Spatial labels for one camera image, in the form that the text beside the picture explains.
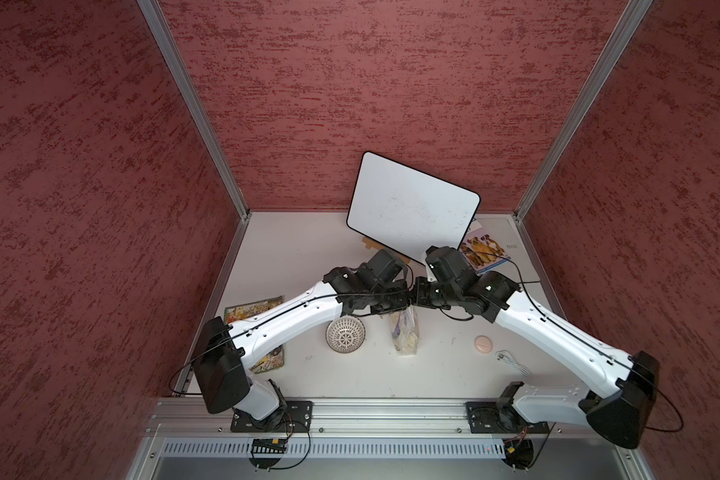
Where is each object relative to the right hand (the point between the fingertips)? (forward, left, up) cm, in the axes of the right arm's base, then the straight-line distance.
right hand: (407, 301), depth 75 cm
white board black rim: (+34, -3, -1) cm, 34 cm away
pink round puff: (-5, -24, -19) cm, 31 cm away
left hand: (-2, 0, 0) cm, 2 cm away
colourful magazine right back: (+29, -32, -17) cm, 46 cm away
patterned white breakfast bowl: (-2, +18, -17) cm, 25 cm away
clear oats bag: (-6, +1, -4) cm, 7 cm away
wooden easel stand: (+32, +10, -15) cm, 36 cm away
